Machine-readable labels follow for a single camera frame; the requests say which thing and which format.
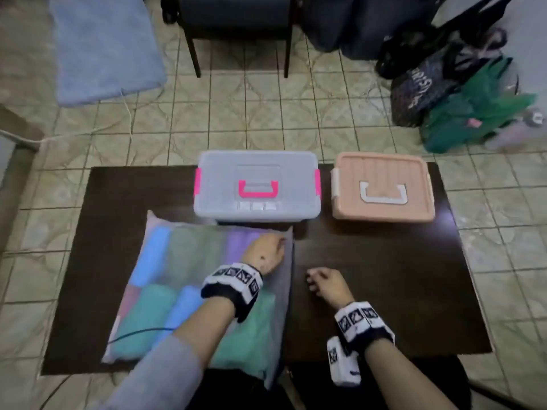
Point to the black right wristband with markers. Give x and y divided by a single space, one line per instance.
363 324

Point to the person's black trousers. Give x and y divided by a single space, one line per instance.
307 392

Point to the person's left hand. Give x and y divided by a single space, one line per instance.
263 254

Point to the green plastic bag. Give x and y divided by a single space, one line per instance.
470 110

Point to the blue-grey floor mat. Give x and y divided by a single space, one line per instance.
102 46

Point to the dark patterned bag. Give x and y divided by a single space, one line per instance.
419 93

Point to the translucent zipper bag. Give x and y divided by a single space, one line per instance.
280 290

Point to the black wristband with markers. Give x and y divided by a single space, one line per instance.
230 290
363 324

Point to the small clear plastic bin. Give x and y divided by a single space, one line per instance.
376 166

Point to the black chair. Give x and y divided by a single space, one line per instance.
235 17

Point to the person's right hand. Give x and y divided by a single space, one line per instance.
331 288

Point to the person's right forearm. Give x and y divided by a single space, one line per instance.
397 380

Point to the black left wristband with markers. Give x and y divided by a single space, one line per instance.
230 290

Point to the person's left forearm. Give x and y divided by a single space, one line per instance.
192 337

